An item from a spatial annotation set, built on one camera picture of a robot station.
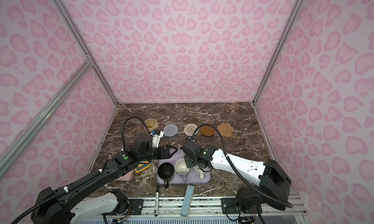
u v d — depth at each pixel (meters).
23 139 0.55
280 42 0.85
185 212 0.71
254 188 0.39
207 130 1.03
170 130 1.03
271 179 0.40
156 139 0.70
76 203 0.45
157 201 0.75
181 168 0.85
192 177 0.83
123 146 0.62
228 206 0.73
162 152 0.67
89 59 0.91
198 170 0.76
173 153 0.70
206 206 0.75
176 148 0.73
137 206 0.73
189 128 1.04
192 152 0.60
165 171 0.83
